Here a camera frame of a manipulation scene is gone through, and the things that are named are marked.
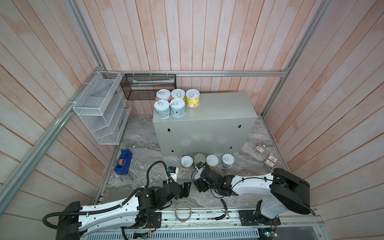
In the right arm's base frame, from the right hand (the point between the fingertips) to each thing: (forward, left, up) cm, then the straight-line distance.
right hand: (198, 178), depth 87 cm
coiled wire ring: (-21, +11, -1) cm, 24 cm away
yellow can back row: (+8, -8, +7) cm, 13 cm away
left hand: (-7, +8, +7) cm, 13 cm away
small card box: (+12, -46, 0) cm, 48 cm away
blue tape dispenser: (+6, +45, +6) cm, 46 cm away
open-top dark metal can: (+9, 0, +9) cm, 13 cm away
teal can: (+11, -18, +4) cm, 21 cm away
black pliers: (-17, -14, -1) cm, 22 cm away
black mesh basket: (+56, +38, +26) cm, 73 cm away
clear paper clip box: (+20, -40, 0) cm, 45 cm away
